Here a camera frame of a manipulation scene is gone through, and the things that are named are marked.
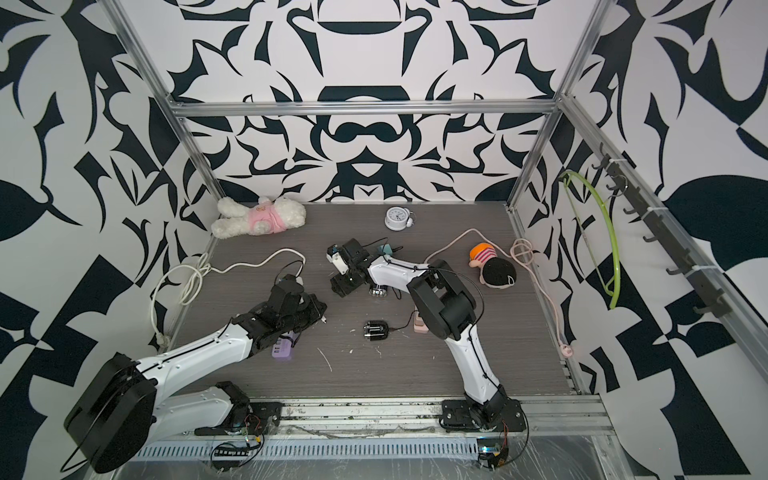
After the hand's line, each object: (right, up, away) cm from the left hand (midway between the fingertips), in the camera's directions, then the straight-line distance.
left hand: (328, 299), depth 86 cm
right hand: (+2, +5, +12) cm, 13 cm away
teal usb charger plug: (+16, +13, +20) cm, 29 cm away
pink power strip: (+26, -7, +1) cm, 27 cm away
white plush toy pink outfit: (-26, +24, +19) cm, 40 cm away
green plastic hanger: (+67, +6, -16) cm, 70 cm away
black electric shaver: (+14, +1, +8) cm, 16 cm away
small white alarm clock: (+21, +24, +26) cm, 41 cm away
